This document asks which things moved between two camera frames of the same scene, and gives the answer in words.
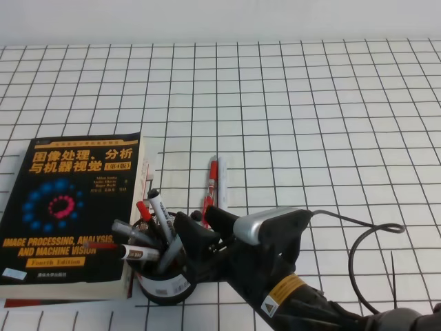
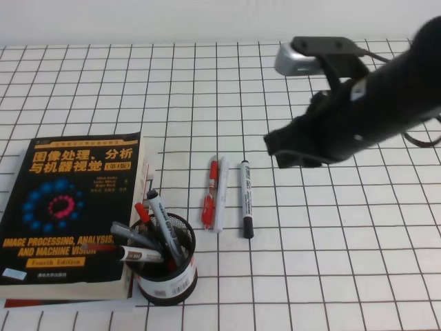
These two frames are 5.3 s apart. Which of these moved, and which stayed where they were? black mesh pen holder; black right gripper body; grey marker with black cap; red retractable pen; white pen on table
Moved: grey marker with black cap; black right gripper body
Stayed: red retractable pen; black mesh pen holder; white pen on table
